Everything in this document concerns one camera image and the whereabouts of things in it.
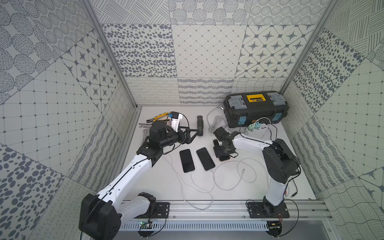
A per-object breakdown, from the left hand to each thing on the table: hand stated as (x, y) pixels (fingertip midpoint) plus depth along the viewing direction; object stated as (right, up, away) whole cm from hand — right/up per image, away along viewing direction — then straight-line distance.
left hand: (190, 125), depth 73 cm
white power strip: (+51, -4, +31) cm, 60 cm away
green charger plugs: (+45, -1, +28) cm, 53 cm away
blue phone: (-3, -23, +18) cm, 29 cm away
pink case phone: (+19, -20, +14) cm, 31 cm away
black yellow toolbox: (+32, +9, +22) cm, 40 cm away
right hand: (+20, -19, +20) cm, 34 cm away
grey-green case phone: (+8, -22, +18) cm, 29 cm away
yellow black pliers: (-29, +3, +37) cm, 47 cm away
